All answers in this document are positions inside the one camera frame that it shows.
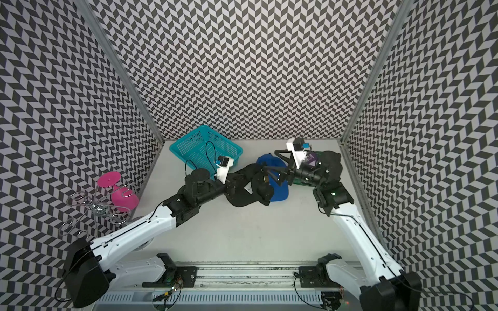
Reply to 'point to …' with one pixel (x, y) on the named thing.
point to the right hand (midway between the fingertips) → (270, 164)
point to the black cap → (249, 184)
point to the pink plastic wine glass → (124, 198)
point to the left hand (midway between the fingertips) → (243, 178)
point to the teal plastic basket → (201, 148)
